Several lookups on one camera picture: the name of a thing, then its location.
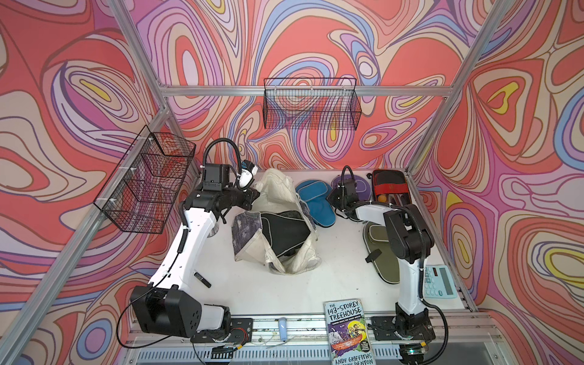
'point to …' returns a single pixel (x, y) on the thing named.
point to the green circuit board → (222, 352)
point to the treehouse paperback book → (347, 332)
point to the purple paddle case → (363, 186)
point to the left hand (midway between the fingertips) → (259, 193)
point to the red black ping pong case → (390, 186)
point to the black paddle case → (285, 231)
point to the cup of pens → (214, 231)
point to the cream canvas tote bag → (252, 242)
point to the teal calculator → (438, 283)
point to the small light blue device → (282, 323)
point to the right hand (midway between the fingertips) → (328, 199)
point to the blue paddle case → (314, 194)
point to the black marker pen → (203, 280)
